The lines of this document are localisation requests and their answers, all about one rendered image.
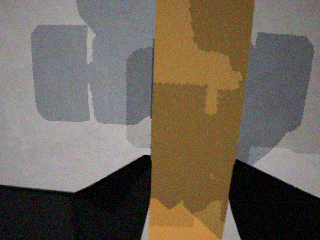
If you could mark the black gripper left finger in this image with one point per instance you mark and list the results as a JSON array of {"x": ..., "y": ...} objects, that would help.
[{"x": 113, "y": 208}]

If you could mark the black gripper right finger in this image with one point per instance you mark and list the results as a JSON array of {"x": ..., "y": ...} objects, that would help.
[{"x": 267, "y": 208}]

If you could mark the brown bar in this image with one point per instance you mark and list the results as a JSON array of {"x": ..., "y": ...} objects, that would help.
[{"x": 201, "y": 54}]

